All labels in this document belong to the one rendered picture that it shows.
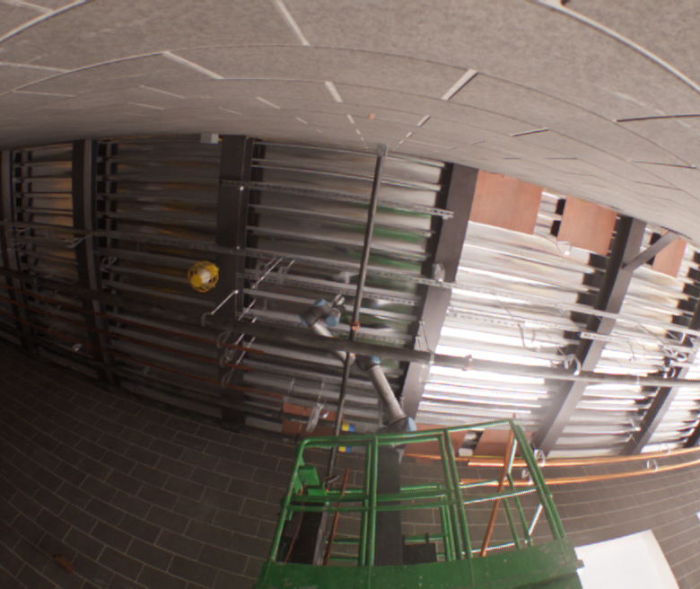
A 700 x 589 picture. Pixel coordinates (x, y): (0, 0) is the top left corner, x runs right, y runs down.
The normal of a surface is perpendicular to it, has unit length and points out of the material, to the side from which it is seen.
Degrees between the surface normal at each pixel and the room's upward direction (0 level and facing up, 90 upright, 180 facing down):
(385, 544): 90
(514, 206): 180
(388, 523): 90
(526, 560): 90
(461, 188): 180
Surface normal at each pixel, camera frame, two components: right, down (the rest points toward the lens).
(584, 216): -0.08, 0.36
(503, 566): -0.14, -0.93
